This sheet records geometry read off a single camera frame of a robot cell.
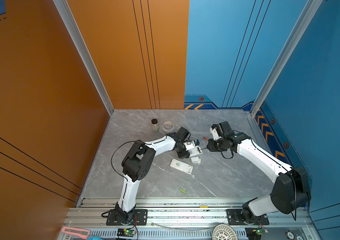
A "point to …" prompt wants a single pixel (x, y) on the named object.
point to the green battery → (183, 190)
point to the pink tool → (76, 233)
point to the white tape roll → (168, 126)
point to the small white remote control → (195, 151)
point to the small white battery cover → (195, 159)
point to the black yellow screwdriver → (203, 148)
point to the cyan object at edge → (94, 238)
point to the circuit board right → (255, 233)
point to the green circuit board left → (126, 232)
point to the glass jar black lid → (155, 125)
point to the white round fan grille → (224, 231)
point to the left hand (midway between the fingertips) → (186, 151)
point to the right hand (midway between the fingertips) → (207, 146)
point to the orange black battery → (206, 138)
